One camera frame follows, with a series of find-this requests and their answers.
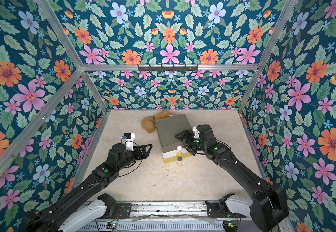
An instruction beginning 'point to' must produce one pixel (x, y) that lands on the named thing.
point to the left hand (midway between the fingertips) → (148, 145)
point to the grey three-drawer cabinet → (167, 127)
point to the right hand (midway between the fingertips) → (178, 140)
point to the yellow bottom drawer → (174, 157)
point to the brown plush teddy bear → (148, 123)
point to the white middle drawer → (172, 153)
